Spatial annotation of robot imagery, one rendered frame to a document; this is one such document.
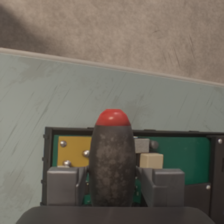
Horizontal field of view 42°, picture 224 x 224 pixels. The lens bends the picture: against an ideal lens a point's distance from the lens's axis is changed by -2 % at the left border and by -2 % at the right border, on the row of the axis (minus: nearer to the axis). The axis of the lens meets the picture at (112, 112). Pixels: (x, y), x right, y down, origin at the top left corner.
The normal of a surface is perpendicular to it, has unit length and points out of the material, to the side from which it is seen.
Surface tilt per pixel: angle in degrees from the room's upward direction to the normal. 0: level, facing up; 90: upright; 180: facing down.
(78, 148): 0
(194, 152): 0
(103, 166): 51
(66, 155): 0
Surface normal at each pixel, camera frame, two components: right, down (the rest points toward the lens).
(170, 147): 0.50, 0.01
